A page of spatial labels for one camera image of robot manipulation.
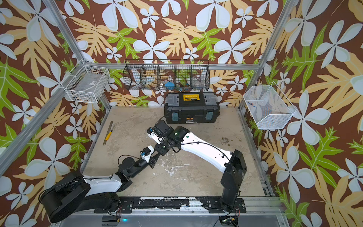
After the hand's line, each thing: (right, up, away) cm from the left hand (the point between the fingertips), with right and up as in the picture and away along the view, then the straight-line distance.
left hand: (160, 147), depth 79 cm
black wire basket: (+2, +48, +19) cm, 51 cm away
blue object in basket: (+4, +39, +17) cm, 43 cm away
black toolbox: (+19, +24, +18) cm, 36 cm away
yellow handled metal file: (-41, +6, +25) cm, 49 cm away
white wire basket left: (-46, +38, +7) cm, 60 cm away
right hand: (-1, +1, -2) cm, 2 cm away
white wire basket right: (+65, +23, +5) cm, 70 cm away
